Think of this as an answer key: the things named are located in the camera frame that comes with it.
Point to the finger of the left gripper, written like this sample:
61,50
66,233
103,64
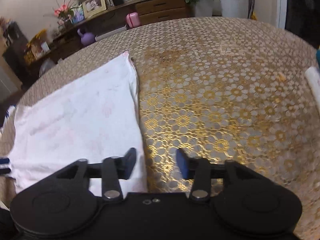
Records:
4,166

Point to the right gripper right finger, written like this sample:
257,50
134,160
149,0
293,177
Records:
199,171

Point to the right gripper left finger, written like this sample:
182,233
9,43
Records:
114,169

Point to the white pink printed garment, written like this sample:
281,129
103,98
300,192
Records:
94,117

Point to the folded white clothes stack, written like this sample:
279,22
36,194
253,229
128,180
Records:
312,75

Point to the gold lace tablecloth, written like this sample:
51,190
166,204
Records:
219,88

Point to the white shopping bag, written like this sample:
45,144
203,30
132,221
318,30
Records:
46,65

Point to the white book on shelf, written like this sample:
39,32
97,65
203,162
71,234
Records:
110,33

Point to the purple kettlebell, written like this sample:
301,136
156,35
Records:
87,38

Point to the pink lunch box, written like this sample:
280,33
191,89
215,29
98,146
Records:
132,20

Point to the wooden TV cabinet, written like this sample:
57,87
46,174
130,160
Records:
149,11

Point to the yellow curtain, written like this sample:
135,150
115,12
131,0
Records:
251,12

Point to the red flower plant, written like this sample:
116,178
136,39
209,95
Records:
64,13

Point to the framed photo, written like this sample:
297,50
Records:
93,7

